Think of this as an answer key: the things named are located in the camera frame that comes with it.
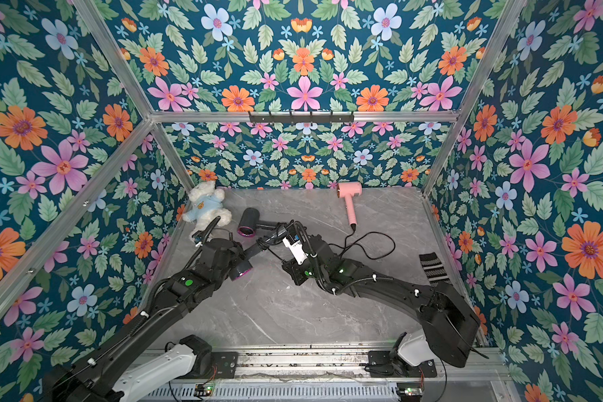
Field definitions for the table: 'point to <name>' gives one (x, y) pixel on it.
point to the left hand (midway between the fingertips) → (238, 247)
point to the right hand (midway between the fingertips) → (291, 260)
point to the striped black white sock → (434, 269)
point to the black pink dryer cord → (354, 229)
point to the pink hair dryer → (348, 190)
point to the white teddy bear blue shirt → (205, 206)
